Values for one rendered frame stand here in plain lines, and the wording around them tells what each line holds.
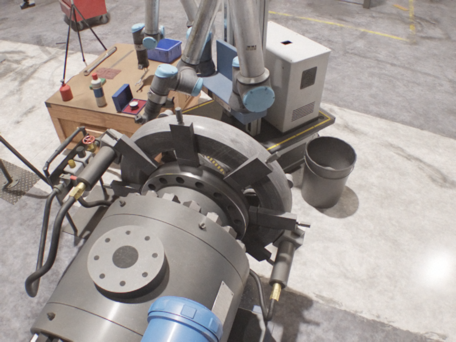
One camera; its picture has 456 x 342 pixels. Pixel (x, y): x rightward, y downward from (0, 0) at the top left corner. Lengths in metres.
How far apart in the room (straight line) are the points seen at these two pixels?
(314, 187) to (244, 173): 1.00
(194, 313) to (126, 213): 0.49
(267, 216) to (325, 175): 0.77
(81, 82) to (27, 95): 1.22
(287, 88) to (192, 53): 0.66
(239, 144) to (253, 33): 0.51
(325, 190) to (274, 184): 0.92
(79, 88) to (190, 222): 1.81
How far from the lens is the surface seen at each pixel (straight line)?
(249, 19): 1.47
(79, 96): 2.59
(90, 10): 5.14
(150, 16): 2.18
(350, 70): 3.93
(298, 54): 2.08
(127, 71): 2.77
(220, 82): 2.13
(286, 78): 2.04
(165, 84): 1.55
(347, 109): 3.25
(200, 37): 1.62
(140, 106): 2.31
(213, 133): 1.21
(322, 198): 2.22
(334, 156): 2.33
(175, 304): 0.75
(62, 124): 2.73
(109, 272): 0.95
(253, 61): 1.55
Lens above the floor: 1.72
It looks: 44 degrees down
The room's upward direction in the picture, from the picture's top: straight up
